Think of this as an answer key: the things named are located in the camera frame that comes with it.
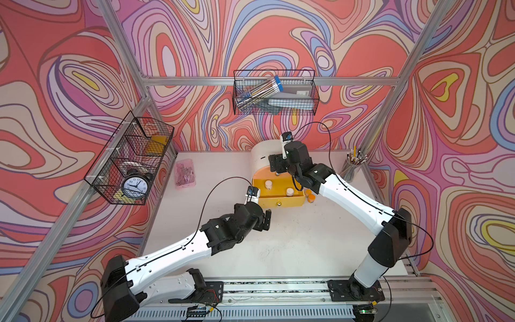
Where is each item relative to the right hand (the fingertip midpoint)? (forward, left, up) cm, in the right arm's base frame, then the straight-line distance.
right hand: (280, 160), depth 81 cm
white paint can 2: (-6, -4, -15) cm, 16 cm away
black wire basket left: (-8, +54, +8) cm, 55 cm away
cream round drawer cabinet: (+10, +8, -6) cm, 14 cm away
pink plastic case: (+15, +50, -24) cm, 58 cm away
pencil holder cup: (+9, -37, -11) cm, 40 cm away
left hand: (-19, +8, -7) cm, 21 cm away
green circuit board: (-47, +34, -29) cm, 65 cm away
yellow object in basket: (+4, +50, +7) cm, 50 cm away
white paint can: (-2, +5, -15) cm, 15 cm away
